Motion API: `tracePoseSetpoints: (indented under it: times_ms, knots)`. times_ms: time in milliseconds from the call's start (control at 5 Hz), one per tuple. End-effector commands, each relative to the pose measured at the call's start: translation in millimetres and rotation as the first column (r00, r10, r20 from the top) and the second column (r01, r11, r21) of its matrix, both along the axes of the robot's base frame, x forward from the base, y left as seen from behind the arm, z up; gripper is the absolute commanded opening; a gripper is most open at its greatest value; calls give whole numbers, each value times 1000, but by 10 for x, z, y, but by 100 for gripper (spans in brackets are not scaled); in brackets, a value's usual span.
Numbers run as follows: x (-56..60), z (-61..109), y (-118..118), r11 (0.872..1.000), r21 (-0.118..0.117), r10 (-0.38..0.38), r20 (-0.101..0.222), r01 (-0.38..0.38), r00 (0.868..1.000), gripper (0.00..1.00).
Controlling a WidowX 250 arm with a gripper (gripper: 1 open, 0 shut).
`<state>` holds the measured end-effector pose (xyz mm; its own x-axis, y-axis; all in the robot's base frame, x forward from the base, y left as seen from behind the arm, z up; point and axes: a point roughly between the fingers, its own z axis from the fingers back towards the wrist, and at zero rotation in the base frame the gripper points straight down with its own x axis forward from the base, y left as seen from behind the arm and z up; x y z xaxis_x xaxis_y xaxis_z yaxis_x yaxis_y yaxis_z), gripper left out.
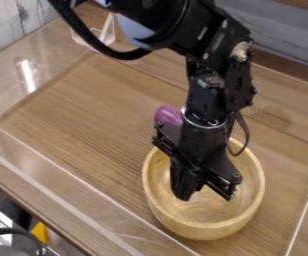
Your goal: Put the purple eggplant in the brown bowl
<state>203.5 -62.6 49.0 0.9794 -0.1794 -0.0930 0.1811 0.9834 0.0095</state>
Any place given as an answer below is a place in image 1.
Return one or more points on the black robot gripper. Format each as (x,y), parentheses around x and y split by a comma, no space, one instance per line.
(199,162)

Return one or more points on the purple toy eggplant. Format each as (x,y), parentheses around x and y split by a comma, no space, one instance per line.
(168,115)

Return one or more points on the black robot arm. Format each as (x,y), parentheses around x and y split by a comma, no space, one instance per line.
(210,38)

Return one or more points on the brown wooden bowl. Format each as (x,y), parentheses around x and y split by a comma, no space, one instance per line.
(206,217)

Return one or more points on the yellow black device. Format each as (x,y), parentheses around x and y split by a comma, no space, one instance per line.
(35,247)

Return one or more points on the clear acrylic tray wall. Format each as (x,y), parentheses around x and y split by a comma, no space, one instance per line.
(77,164)

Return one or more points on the clear acrylic corner bracket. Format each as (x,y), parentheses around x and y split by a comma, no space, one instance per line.
(104,34)

